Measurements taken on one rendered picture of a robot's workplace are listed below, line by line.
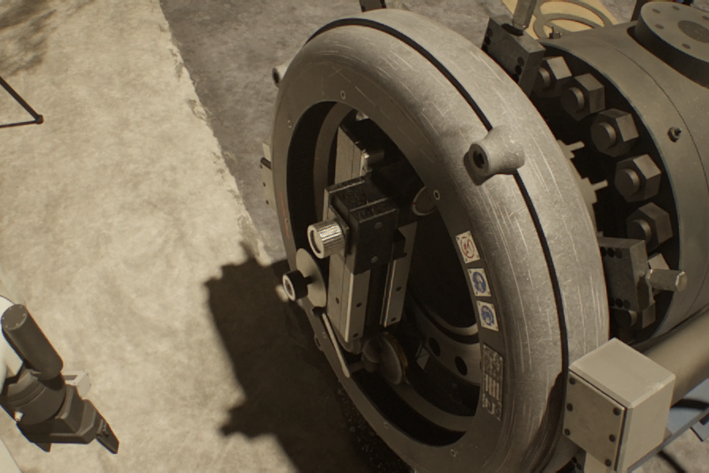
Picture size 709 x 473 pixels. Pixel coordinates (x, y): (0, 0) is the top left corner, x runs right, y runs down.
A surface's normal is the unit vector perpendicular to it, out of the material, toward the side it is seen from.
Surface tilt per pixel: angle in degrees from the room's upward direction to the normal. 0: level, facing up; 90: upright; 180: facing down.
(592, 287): 48
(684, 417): 0
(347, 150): 90
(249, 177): 0
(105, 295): 0
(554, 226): 37
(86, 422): 12
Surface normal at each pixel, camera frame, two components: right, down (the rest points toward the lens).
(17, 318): -0.11, -0.69
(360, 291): 0.50, 0.63
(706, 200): 0.44, 0.05
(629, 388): -0.11, -0.89
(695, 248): 0.48, 0.27
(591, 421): -0.86, 0.31
